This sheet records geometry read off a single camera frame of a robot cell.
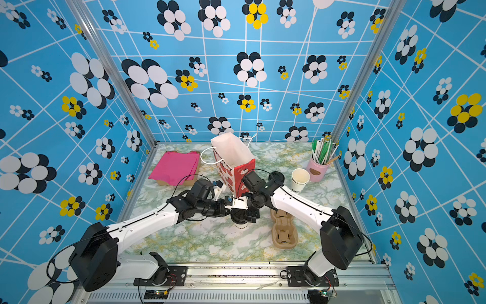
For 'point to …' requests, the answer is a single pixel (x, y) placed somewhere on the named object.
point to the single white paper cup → (241, 226)
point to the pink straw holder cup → (317, 172)
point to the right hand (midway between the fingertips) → (244, 210)
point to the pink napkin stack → (176, 168)
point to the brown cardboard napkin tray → (189, 182)
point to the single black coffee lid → (238, 216)
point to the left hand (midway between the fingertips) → (235, 210)
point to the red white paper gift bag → (233, 160)
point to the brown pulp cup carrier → (284, 233)
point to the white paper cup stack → (299, 178)
